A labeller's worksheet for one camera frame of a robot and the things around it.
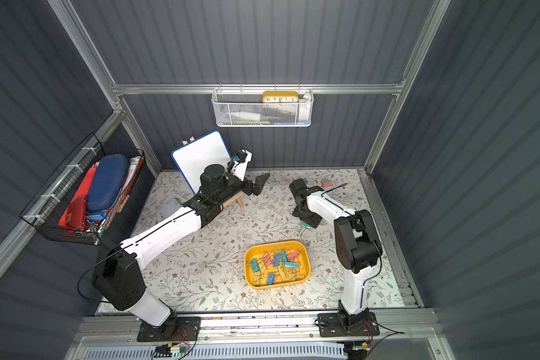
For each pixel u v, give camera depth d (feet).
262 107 2.93
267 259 2.83
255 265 2.83
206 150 2.78
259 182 2.29
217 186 2.04
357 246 1.67
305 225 2.85
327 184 3.76
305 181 2.64
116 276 1.42
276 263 2.81
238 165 2.10
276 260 2.84
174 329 2.31
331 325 2.37
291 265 2.77
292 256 2.82
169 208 3.44
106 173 2.45
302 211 2.32
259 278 2.70
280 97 2.86
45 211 2.01
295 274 2.71
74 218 2.11
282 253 2.92
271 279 2.70
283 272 2.74
